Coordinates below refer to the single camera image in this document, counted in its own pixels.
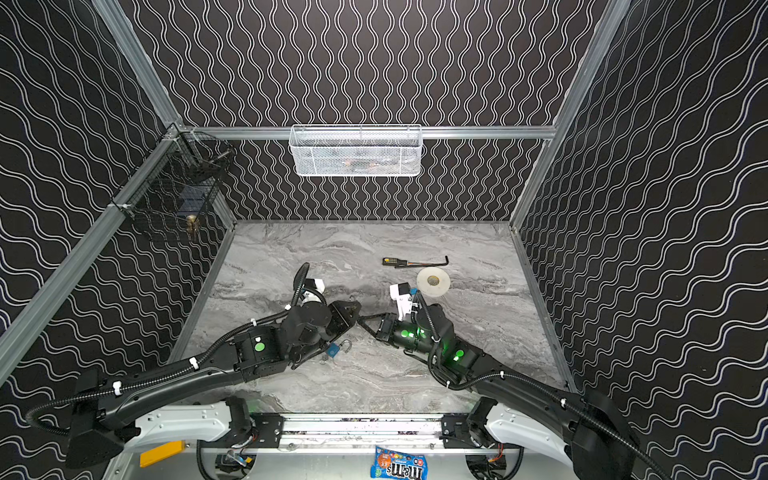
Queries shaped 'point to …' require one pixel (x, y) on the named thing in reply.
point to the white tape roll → (433, 282)
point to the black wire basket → (177, 179)
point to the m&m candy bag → (395, 465)
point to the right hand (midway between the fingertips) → (356, 324)
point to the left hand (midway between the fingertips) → (371, 311)
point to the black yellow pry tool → (399, 262)
